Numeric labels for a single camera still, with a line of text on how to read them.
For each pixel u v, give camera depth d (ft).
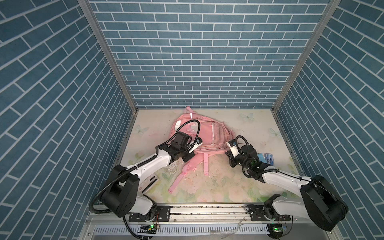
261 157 2.95
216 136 3.12
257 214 2.41
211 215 2.43
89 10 2.32
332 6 2.32
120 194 1.37
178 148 2.18
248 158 2.18
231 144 2.50
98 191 1.25
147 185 2.64
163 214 2.41
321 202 1.39
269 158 3.07
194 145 2.44
